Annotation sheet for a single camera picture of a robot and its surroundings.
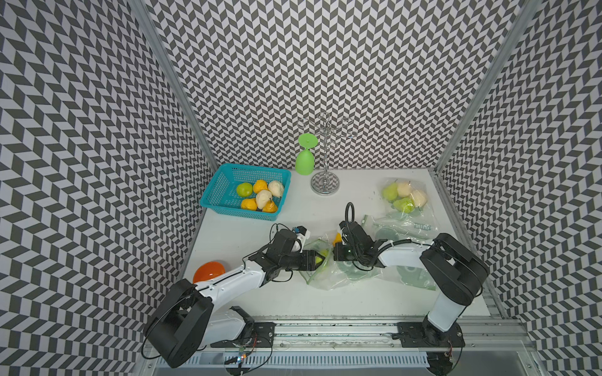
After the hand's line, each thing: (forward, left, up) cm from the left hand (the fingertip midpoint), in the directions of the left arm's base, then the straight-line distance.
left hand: (318, 262), depth 82 cm
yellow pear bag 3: (+23, +20, +1) cm, 31 cm away
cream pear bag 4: (+27, -44, +1) cm, 51 cm away
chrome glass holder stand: (+42, -4, -5) cm, 42 cm away
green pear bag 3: (+33, -33, -2) cm, 47 cm away
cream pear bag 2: (+35, +19, -1) cm, 40 cm away
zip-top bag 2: (+18, -31, -4) cm, 36 cm away
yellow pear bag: (+37, +26, 0) cm, 45 cm away
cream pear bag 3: (+33, -39, 0) cm, 51 cm away
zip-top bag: (-3, -4, -3) cm, 6 cm away
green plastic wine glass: (+35, +5, +17) cm, 39 cm away
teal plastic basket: (+34, +44, -2) cm, 55 cm away
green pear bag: (+35, +33, -1) cm, 48 cm away
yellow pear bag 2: (+26, +29, -1) cm, 39 cm away
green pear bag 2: (-1, 0, +4) cm, 4 cm away
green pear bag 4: (+26, -38, -1) cm, 45 cm away
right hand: (+6, -6, -7) cm, 11 cm away
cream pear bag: (+29, +24, +1) cm, 37 cm away
